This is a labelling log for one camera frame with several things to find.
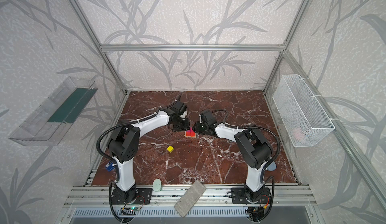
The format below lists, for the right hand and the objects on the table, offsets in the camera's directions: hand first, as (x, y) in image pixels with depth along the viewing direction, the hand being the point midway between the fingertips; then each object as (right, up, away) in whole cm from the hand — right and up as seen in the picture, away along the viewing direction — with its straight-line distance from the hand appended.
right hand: (192, 124), depth 94 cm
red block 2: (0, -6, -1) cm, 6 cm away
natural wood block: (-5, -7, 0) cm, 9 cm away
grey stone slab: (0, -32, -24) cm, 40 cm away
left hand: (-1, 0, -1) cm, 1 cm away
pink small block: (-1, -3, -3) cm, 4 cm away
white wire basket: (+49, +6, -33) cm, 59 cm away
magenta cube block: (-3, -4, -1) cm, 5 cm away
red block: (-3, -6, -1) cm, 7 cm away
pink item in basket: (+54, -2, -22) cm, 58 cm away
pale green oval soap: (-17, -28, -19) cm, 38 cm away
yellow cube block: (-13, -14, -5) cm, 20 cm away
